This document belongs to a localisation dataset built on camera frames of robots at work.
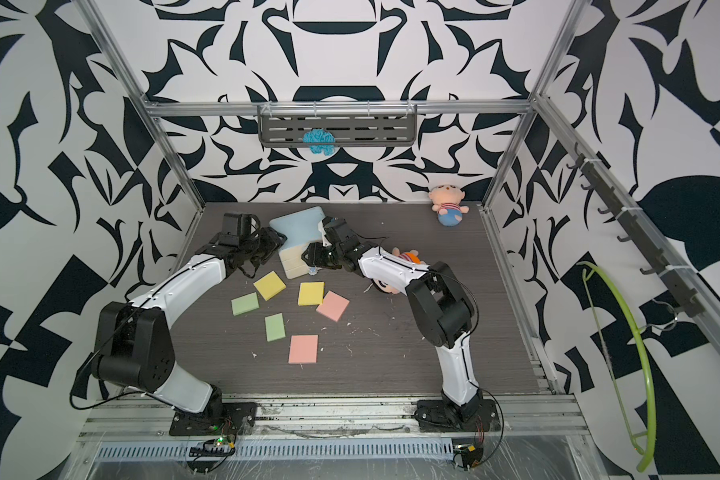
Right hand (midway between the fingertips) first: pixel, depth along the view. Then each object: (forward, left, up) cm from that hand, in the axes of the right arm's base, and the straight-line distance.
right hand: (306, 252), depth 90 cm
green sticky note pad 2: (-17, +10, -13) cm, 24 cm away
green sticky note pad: (-10, +20, -12) cm, 25 cm away
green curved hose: (-51, -64, +8) cm, 83 cm away
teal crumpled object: (+27, -5, +20) cm, 34 cm away
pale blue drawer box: (+5, +2, +5) cm, 7 cm away
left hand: (+4, +7, +4) cm, 8 cm away
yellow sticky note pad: (-4, +13, -12) cm, 18 cm away
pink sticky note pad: (-11, -7, -13) cm, 19 cm away
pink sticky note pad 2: (-24, 0, -12) cm, 27 cm away
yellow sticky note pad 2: (-7, 0, -13) cm, 14 cm away
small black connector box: (-48, -41, -16) cm, 65 cm away
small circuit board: (-46, +19, -15) cm, 52 cm away
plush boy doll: (+28, -49, -7) cm, 57 cm away
